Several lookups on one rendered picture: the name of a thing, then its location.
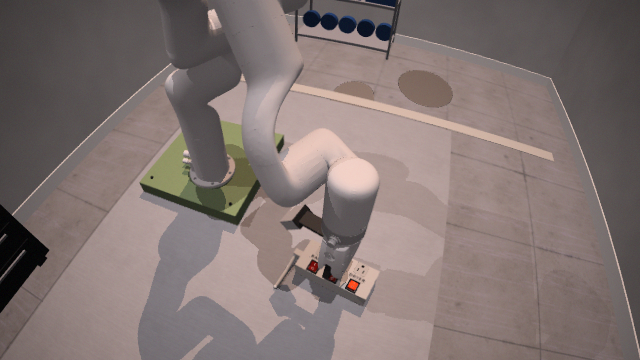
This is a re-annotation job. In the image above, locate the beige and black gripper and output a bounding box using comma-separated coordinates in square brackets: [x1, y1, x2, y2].
[318, 231, 364, 280]

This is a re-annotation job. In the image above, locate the white power strip body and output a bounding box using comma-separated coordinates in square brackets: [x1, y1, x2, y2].
[274, 239, 380, 306]

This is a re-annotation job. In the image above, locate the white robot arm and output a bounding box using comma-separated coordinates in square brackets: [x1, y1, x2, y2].
[157, 0, 380, 248]

